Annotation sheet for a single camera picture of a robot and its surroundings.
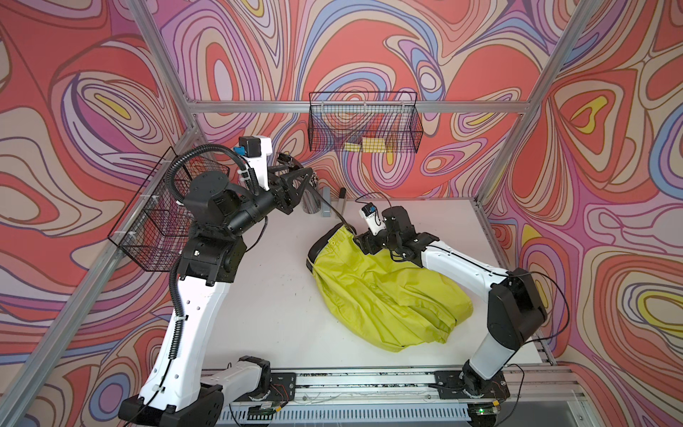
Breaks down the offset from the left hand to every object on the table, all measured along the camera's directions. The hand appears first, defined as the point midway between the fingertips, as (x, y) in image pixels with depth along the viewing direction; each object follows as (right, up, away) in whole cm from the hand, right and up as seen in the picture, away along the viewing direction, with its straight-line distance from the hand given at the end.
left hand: (307, 169), depth 53 cm
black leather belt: (+7, -10, +44) cm, 45 cm away
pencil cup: (-6, -1, +59) cm, 59 cm away
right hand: (+14, -16, +35) cm, 41 cm away
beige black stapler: (+7, 0, +63) cm, 63 cm away
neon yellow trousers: (+20, -35, +33) cm, 52 cm away
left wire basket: (-44, -13, +18) cm, 49 cm away
